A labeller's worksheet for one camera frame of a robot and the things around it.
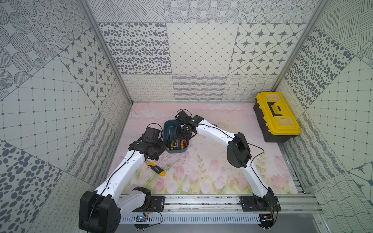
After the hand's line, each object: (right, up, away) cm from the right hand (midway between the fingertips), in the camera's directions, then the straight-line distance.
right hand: (177, 137), depth 91 cm
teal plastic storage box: (-7, +3, +11) cm, 13 cm away
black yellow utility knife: (-12, -17, -7) cm, 22 cm away
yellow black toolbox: (+62, +10, -3) cm, 63 cm away
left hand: (-7, -3, -9) cm, 12 cm away
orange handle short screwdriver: (+3, -5, +1) cm, 6 cm away
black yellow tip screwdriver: (-3, -4, +1) cm, 5 cm away
